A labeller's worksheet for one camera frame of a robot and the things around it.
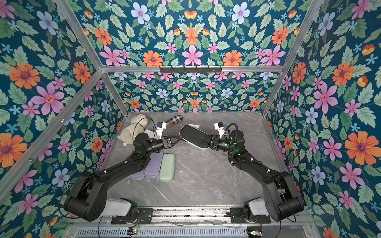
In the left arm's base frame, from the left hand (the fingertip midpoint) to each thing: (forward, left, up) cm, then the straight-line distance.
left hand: (181, 138), depth 75 cm
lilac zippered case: (-7, +19, -18) cm, 27 cm away
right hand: (0, -12, 0) cm, 12 cm away
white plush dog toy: (+28, +33, -16) cm, 46 cm away
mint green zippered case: (-7, +11, -21) cm, 25 cm away
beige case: (0, -6, +2) cm, 6 cm away
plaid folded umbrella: (+32, +9, -21) cm, 39 cm away
